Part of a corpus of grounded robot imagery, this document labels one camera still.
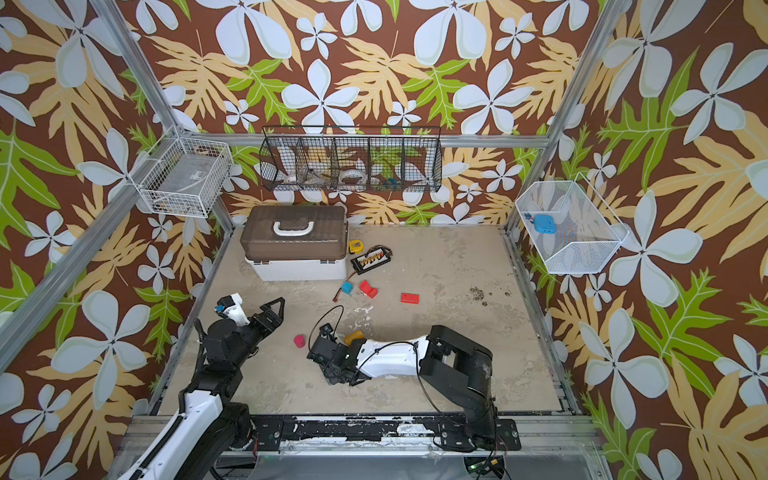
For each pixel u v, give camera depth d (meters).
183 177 0.86
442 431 0.75
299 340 0.89
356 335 0.91
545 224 0.86
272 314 0.73
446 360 0.51
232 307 0.72
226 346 0.61
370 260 1.08
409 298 0.99
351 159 0.98
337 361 0.65
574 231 0.82
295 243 0.87
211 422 0.56
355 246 1.11
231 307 0.72
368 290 1.00
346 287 1.01
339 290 1.01
